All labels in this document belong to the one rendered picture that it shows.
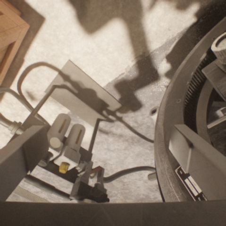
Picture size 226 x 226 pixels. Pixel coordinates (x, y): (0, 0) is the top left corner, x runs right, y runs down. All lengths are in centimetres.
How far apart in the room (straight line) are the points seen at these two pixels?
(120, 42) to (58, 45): 32
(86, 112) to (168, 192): 88
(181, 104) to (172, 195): 20
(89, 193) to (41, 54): 75
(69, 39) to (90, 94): 33
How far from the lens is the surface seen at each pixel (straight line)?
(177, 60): 91
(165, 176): 32
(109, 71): 92
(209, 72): 31
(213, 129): 29
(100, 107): 105
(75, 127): 83
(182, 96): 42
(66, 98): 108
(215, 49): 28
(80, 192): 60
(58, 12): 90
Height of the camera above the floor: 83
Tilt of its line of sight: 50 degrees down
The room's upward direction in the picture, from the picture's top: 170 degrees counter-clockwise
